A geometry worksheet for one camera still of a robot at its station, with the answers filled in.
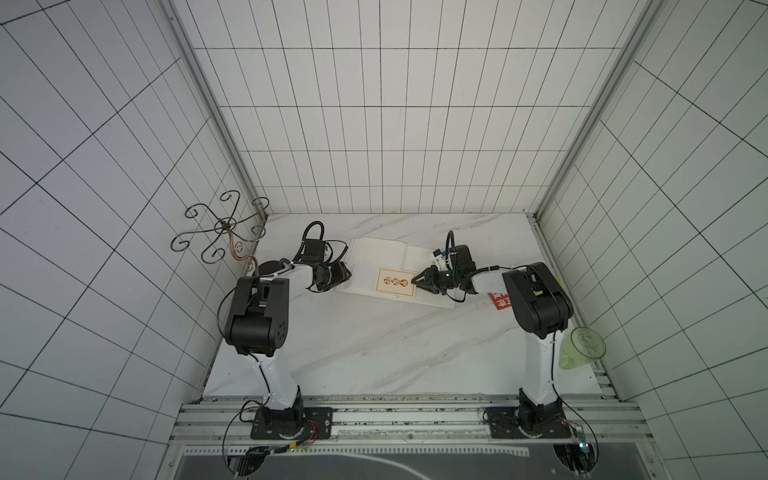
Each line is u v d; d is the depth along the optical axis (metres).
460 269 0.84
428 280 0.90
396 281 0.98
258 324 0.50
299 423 0.66
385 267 1.01
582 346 0.83
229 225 0.76
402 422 0.74
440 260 0.96
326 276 0.85
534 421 0.64
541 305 0.55
